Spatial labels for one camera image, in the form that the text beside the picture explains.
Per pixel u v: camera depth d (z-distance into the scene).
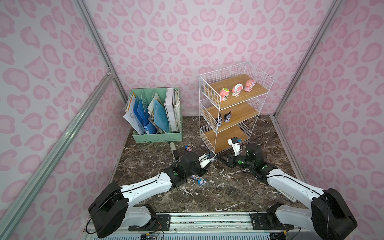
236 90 0.68
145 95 1.04
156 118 0.90
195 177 0.86
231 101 0.71
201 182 0.85
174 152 0.95
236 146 0.73
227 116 0.79
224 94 0.67
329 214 0.41
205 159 0.66
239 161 0.70
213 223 0.75
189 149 1.01
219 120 0.78
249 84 0.72
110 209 0.41
